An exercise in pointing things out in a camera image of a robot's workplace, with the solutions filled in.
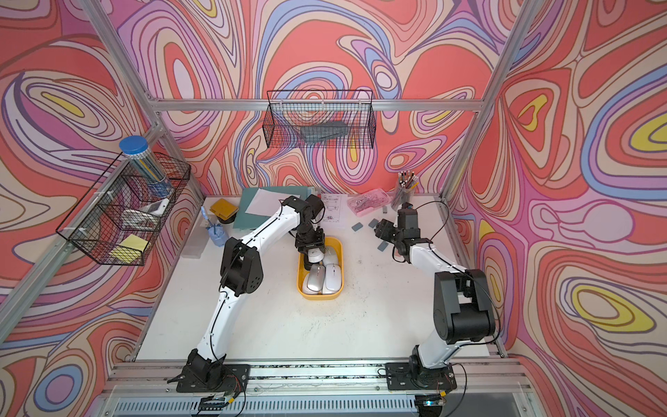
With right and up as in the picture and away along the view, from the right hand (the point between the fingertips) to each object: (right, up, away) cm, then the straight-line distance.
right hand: (385, 232), depth 95 cm
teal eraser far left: (-9, +2, +15) cm, 18 cm away
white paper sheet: (-50, +13, +22) cm, 56 cm away
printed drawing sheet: (-19, +9, +20) cm, 29 cm away
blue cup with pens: (-64, 0, +1) cm, 64 cm away
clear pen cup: (+10, +19, +7) cm, 23 cm away
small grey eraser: (+4, +9, +20) cm, 23 cm away
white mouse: (-19, -15, -6) cm, 25 cm away
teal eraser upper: (-2, +3, +16) cm, 17 cm away
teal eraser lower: (0, -6, +8) cm, 10 cm away
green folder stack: (-56, +4, +16) cm, 58 cm away
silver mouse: (-25, -16, -4) cm, 30 cm away
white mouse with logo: (-26, -8, -2) cm, 27 cm away
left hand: (-23, -7, +1) cm, 24 cm away
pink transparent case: (-5, +13, +23) cm, 27 cm away
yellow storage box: (-21, -3, +4) cm, 22 cm away
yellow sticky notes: (-70, -3, -31) cm, 76 cm away
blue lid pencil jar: (-72, +16, -18) cm, 76 cm away
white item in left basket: (-70, +8, -21) cm, 74 cm away
